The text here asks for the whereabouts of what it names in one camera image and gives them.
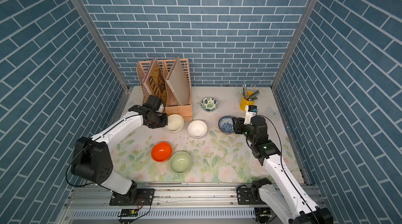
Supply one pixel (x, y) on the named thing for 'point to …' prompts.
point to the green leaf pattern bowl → (209, 104)
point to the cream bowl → (175, 123)
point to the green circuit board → (129, 213)
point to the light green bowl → (180, 162)
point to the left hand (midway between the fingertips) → (170, 123)
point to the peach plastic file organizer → (172, 105)
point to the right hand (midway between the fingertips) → (237, 118)
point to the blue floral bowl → (226, 125)
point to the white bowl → (197, 129)
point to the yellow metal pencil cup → (247, 99)
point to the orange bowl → (162, 152)
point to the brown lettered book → (155, 80)
